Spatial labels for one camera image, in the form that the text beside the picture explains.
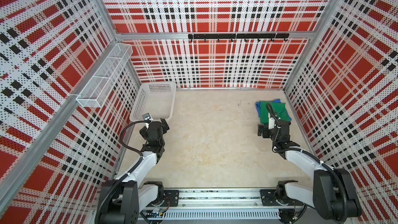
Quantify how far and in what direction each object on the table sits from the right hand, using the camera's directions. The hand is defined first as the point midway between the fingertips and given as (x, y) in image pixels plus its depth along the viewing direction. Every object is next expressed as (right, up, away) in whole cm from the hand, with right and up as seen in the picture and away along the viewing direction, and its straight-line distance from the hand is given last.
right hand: (267, 125), depth 89 cm
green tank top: (+15, +9, +17) cm, 25 cm away
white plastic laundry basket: (-74, +17, +25) cm, 80 cm away
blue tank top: (+1, +10, +19) cm, 21 cm away
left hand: (-65, +1, -4) cm, 66 cm away
